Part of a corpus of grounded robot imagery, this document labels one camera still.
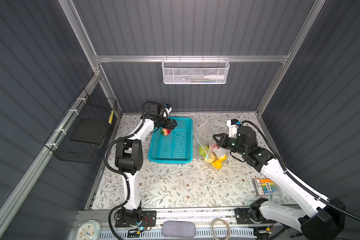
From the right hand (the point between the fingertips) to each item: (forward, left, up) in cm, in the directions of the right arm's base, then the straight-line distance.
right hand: (214, 137), depth 74 cm
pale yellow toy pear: (-2, 0, -20) cm, 20 cm away
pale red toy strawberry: (+19, +29, -20) cm, 40 cm away
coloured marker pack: (-16, -29, -25) cm, 41 cm away
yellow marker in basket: (+13, +57, +2) cm, 58 cm away
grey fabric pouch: (-37, +18, -21) cm, 46 cm away
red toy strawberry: (-6, 0, +1) cm, 6 cm away
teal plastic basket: (+10, +21, -26) cm, 35 cm away
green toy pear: (+1, +5, -15) cm, 16 cm away
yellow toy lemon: (-2, -8, -18) cm, 20 cm away
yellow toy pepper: (-4, -4, -21) cm, 22 cm away
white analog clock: (-37, +60, -21) cm, 73 cm away
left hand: (+22, +26, -13) cm, 36 cm away
